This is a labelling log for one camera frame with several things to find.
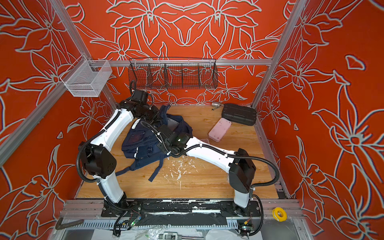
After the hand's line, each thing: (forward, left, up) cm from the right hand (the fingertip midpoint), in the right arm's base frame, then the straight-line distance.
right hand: (159, 140), depth 78 cm
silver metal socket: (+43, -37, -16) cm, 59 cm away
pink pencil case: (+20, -37, -19) cm, 46 cm away
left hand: (+14, -1, +5) cm, 15 cm away
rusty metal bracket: (-35, +46, -17) cm, 60 cm away
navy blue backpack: (+2, +13, -5) cm, 14 cm away
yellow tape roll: (-32, -59, -18) cm, 70 cm away
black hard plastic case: (+29, -53, -13) cm, 62 cm away
